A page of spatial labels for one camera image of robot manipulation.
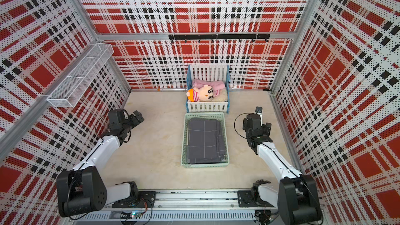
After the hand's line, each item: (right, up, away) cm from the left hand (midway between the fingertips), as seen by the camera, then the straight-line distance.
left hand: (138, 117), depth 88 cm
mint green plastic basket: (+28, -24, -4) cm, 37 cm away
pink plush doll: (+38, +16, +10) cm, 42 cm away
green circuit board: (+7, -43, -19) cm, 47 cm away
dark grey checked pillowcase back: (+39, -13, -2) cm, 42 cm away
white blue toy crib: (+45, +31, +26) cm, 60 cm away
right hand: (+69, -2, -3) cm, 69 cm away
